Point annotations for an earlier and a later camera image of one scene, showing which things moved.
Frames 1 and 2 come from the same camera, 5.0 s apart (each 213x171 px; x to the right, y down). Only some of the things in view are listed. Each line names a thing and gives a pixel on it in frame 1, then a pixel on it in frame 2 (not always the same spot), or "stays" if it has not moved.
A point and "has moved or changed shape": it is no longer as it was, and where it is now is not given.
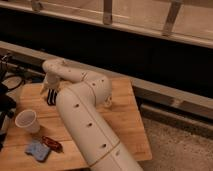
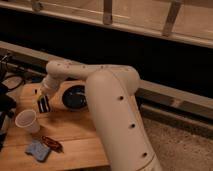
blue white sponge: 39,150 stays
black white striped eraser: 51,96 has moved or changed shape
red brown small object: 52,144 stays
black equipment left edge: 7,105 stays
